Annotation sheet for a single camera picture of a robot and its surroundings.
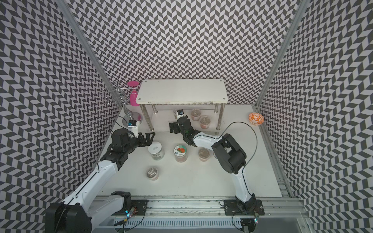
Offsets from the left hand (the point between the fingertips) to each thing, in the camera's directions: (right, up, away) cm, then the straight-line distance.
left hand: (147, 134), depth 83 cm
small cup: (+28, +12, +16) cm, 34 cm away
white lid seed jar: (+4, -9, +2) cm, 10 cm away
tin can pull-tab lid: (+35, -5, -28) cm, 45 cm away
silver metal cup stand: (-35, +29, +30) cm, 54 cm away
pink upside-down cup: (-16, +27, +20) cm, 37 cm away
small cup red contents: (+4, -21, -4) cm, 21 cm away
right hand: (+15, +6, +13) cm, 21 cm away
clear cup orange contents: (+33, -12, +4) cm, 35 cm away
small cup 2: (+34, +7, +12) cm, 36 cm away
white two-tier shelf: (+31, +19, -7) cm, 37 cm away
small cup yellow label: (+16, +12, +2) cm, 20 cm away
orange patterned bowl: (+73, +9, +25) cm, 78 cm away
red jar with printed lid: (+19, -11, +2) cm, 22 cm away
